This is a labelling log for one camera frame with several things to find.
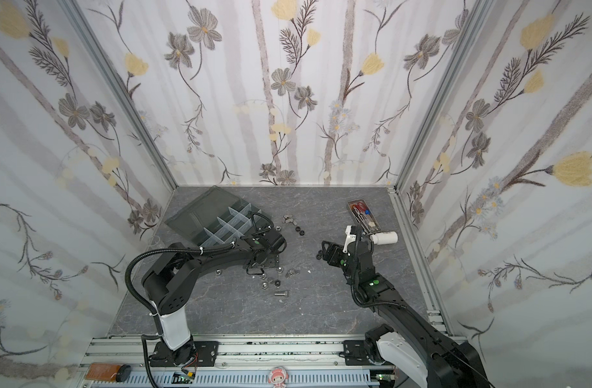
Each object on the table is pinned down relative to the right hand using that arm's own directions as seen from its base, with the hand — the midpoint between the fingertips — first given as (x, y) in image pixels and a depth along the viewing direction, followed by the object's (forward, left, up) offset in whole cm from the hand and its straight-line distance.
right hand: (325, 239), depth 81 cm
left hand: (0, +22, -16) cm, 27 cm away
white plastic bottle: (+9, -26, -13) cm, 31 cm away
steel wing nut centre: (-6, +11, -16) cm, 21 cm away
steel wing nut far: (+20, +14, -18) cm, 31 cm away
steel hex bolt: (-14, +15, -17) cm, 26 cm away
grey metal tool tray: (+24, -21, -18) cm, 36 cm away
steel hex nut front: (-11, +21, -17) cm, 29 cm away
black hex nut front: (-10, +16, -17) cm, 26 cm away
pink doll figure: (-39, +13, -12) cm, 43 cm away
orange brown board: (-38, +63, -13) cm, 75 cm away
